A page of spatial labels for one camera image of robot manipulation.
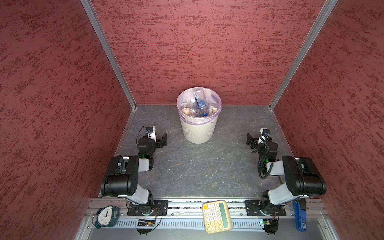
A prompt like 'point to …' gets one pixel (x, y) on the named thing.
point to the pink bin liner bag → (214, 106)
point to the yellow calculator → (216, 216)
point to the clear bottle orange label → (186, 111)
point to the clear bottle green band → (214, 110)
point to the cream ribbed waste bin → (199, 134)
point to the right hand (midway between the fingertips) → (254, 135)
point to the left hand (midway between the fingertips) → (160, 135)
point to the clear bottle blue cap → (201, 98)
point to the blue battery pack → (300, 208)
